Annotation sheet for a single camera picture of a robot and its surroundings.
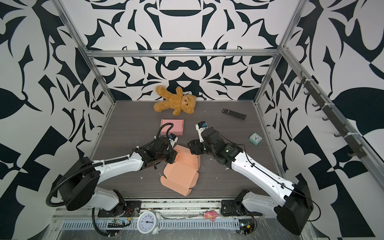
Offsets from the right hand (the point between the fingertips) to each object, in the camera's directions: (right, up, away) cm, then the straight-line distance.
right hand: (193, 142), depth 76 cm
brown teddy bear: (-11, +24, +35) cm, 44 cm away
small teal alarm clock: (+41, -1, +23) cm, 47 cm away
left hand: (-9, -6, +10) cm, 15 cm away
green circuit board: (+25, -39, -5) cm, 46 cm away
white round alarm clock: (-19, -35, -7) cm, 41 cm away
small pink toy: (+8, -33, -6) cm, 34 cm away
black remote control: (+32, +14, +35) cm, 49 cm away
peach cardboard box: (-6, -19, +7) cm, 22 cm away
